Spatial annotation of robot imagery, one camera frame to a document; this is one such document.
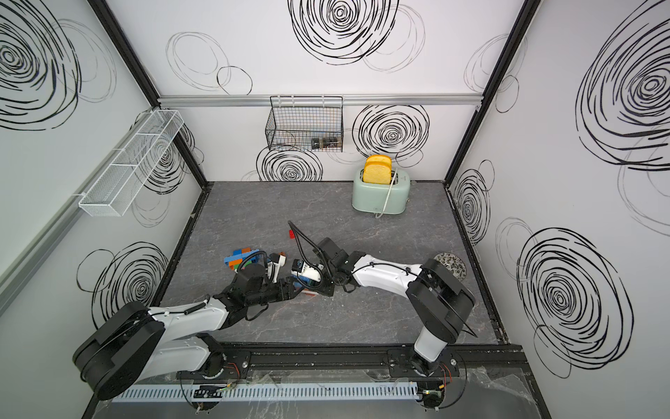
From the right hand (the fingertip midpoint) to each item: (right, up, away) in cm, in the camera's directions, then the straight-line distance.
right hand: (313, 282), depth 85 cm
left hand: (-3, -1, -2) cm, 4 cm away
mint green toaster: (+22, +28, +16) cm, 39 cm away
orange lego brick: (-30, +5, +8) cm, 31 cm away
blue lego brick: (-29, +6, +9) cm, 31 cm away
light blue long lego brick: (-2, +4, -10) cm, 11 cm away
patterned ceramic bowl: (+50, +4, +7) cm, 50 cm away
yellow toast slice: (+23, +39, +11) cm, 46 cm away
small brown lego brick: (-26, +9, +12) cm, 30 cm away
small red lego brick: (-10, +14, +16) cm, 24 cm away
